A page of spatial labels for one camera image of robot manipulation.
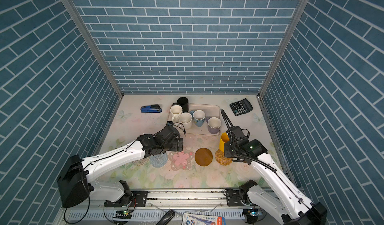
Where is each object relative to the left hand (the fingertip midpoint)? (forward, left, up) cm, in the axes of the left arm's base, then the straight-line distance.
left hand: (178, 143), depth 82 cm
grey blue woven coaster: (-5, +12, -11) cm, 17 cm away
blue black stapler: (+32, +21, -8) cm, 40 cm away
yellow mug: (0, -25, +5) cm, 25 cm away
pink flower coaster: (-5, -1, -11) cm, 12 cm away
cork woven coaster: (-3, -24, -11) cm, 27 cm away
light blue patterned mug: (+21, -12, -4) cm, 25 cm away
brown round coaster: (-3, -15, -12) cm, 19 cm away
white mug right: (+21, -3, -6) cm, 22 cm away
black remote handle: (-32, +4, -7) cm, 33 cm away
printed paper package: (-33, -7, -10) cm, 35 cm away
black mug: (+33, -2, -3) cm, 33 cm away
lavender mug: (+18, -23, -8) cm, 30 cm away
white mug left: (+27, +4, -5) cm, 28 cm away
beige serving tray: (+32, -22, -11) cm, 40 cm away
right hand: (-4, -26, +3) cm, 26 cm away
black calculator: (+34, -45, -8) cm, 56 cm away
